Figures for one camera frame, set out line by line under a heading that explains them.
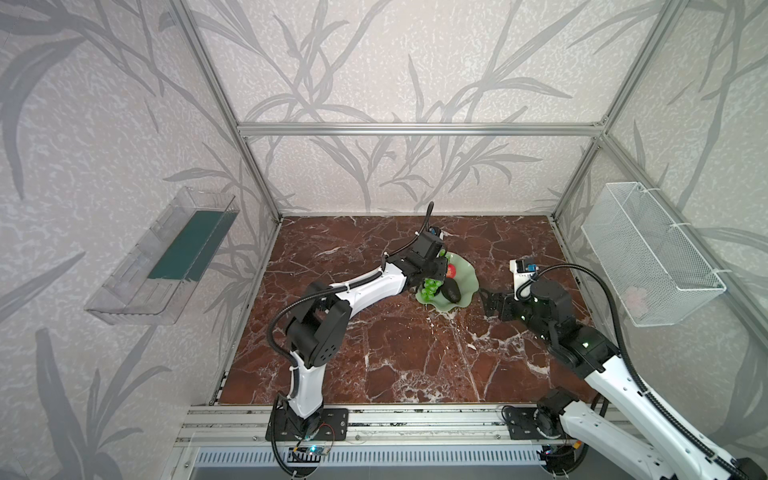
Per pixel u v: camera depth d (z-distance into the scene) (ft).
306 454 2.36
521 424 2.42
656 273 2.07
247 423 2.47
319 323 1.63
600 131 3.08
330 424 2.40
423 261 2.29
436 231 2.66
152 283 2.08
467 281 3.16
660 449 1.40
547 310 1.75
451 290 3.08
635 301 2.40
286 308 1.51
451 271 3.25
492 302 2.18
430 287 2.92
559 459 2.41
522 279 2.10
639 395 1.48
